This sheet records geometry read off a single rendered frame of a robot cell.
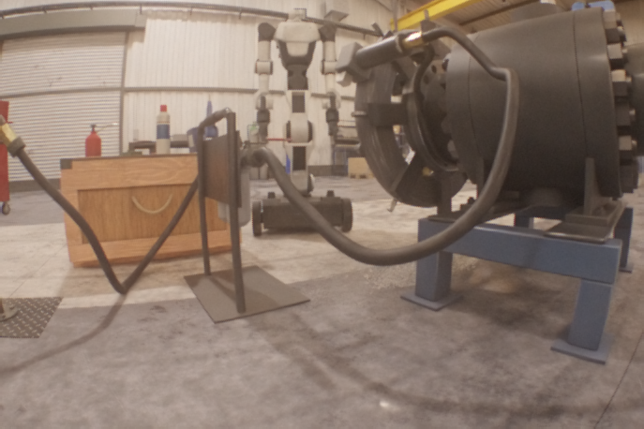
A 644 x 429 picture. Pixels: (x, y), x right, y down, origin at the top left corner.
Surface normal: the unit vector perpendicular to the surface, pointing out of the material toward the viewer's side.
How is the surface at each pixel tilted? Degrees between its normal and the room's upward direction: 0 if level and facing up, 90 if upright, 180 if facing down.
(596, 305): 90
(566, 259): 90
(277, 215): 90
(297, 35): 90
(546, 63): 78
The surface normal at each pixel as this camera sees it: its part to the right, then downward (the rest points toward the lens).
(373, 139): -0.36, 0.32
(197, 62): 0.47, 0.06
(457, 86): -0.83, -0.06
